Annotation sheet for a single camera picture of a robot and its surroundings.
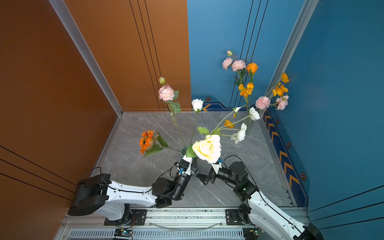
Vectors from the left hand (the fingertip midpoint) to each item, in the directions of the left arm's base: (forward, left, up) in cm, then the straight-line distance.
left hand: (194, 149), depth 63 cm
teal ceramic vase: (+5, +6, -10) cm, 13 cm away
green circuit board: (-27, +34, -33) cm, 55 cm away
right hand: (-2, -2, -12) cm, 12 cm away
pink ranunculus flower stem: (+29, -37, +1) cm, 47 cm away
